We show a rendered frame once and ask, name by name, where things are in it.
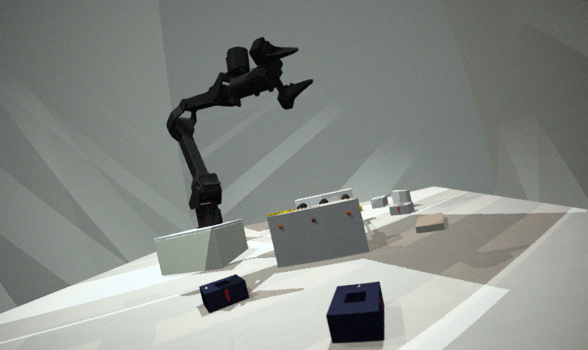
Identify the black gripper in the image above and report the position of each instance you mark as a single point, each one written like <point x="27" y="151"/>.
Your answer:
<point x="263" y="79"/>

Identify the tan flat block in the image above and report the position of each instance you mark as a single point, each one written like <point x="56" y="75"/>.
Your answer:
<point x="429" y="223"/>

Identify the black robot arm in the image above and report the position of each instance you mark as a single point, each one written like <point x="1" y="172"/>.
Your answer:
<point x="205" y="186"/>

